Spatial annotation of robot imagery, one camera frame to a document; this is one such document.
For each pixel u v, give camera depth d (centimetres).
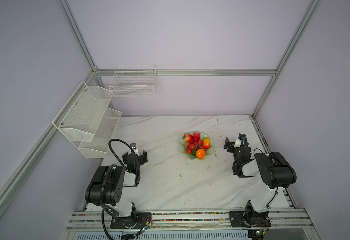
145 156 88
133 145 81
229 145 88
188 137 96
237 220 73
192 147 92
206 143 96
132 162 72
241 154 80
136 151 84
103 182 44
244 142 84
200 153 90
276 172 49
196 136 98
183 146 98
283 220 76
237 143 84
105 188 44
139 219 74
